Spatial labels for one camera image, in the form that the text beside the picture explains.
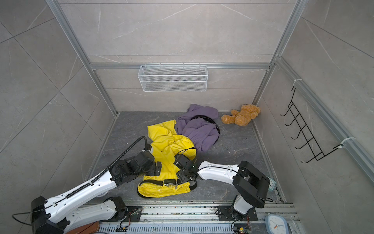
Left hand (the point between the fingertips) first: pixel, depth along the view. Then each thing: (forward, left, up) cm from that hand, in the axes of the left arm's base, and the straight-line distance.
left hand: (157, 163), depth 77 cm
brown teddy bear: (+32, -55, 0) cm, 64 cm away
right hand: (-1, -15, -12) cm, 19 cm away
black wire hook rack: (+5, -73, +18) cm, 75 cm away
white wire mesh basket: (+56, -8, +16) cm, 59 cm away
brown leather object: (-27, +26, -4) cm, 38 cm away
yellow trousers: (+18, -2, -9) cm, 20 cm away
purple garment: (+34, -26, -10) cm, 44 cm away
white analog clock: (-28, -59, -11) cm, 66 cm away
